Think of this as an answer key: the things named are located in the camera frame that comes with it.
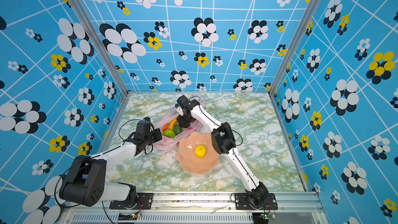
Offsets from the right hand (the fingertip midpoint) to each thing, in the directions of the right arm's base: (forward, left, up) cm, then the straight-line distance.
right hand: (185, 122), depth 103 cm
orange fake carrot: (-5, +12, +2) cm, 13 cm away
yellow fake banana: (-2, +8, +3) cm, 9 cm away
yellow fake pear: (-22, -11, +5) cm, 25 cm away
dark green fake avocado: (-8, +4, +5) cm, 10 cm away
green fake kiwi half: (-12, +8, +6) cm, 15 cm away
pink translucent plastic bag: (-19, +6, +5) cm, 20 cm away
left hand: (-10, +12, +5) cm, 17 cm away
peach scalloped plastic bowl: (-25, -3, 0) cm, 25 cm away
